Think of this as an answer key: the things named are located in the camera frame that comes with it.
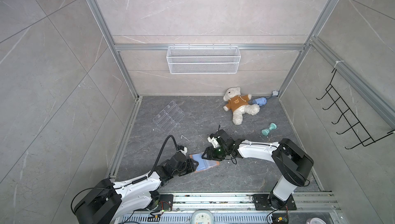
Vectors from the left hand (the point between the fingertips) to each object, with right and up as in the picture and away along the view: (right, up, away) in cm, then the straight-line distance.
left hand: (198, 161), depth 83 cm
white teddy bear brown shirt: (+28, +32, +23) cm, 48 cm away
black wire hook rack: (+67, +18, -22) cm, 73 cm away
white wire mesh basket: (+3, +62, +18) cm, 65 cm away
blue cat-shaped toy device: (+46, +35, +28) cm, 64 cm away
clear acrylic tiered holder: (-20, +23, +18) cm, 36 cm away
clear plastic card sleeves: (+3, -2, +2) cm, 4 cm away
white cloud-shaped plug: (+62, +42, +39) cm, 85 cm away
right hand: (+4, +2, +3) cm, 5 cm away
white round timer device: (+2, -19, -16) cm, 25 cm away
